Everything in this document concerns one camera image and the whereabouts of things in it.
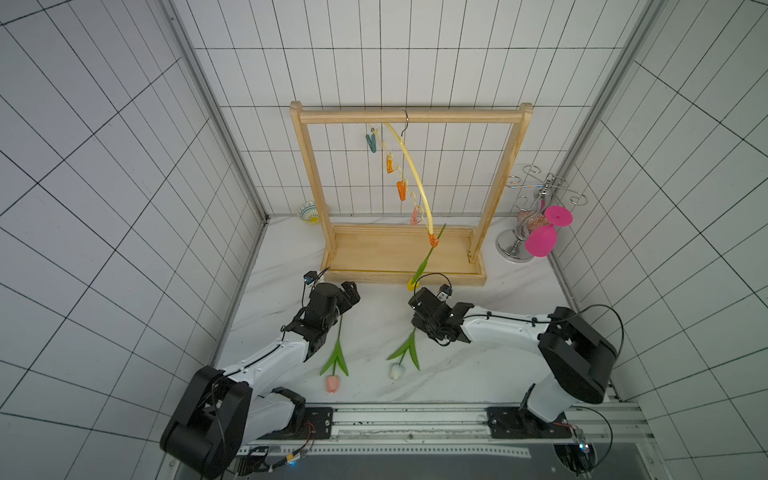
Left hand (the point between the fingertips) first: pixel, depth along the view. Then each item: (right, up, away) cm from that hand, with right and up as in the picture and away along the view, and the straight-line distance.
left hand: (344, 295), depth 89 cm
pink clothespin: (+21, +22, -10) cm, 32 cm away
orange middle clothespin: (+17, +31, -9) cm, 37 cm away
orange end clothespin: (+25, +17, -13) cm, 33 cm away
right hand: (+19, -8, 0) cm, 21 cm away
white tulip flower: (+16, -19, -9) cm, 27 cm away
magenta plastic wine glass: (+67, +17, +12) cm, 71 cm away
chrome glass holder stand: (+60, +15, +21) cm, 66 cm away
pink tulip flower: (-1, -16, -6) cm, 17 cm away
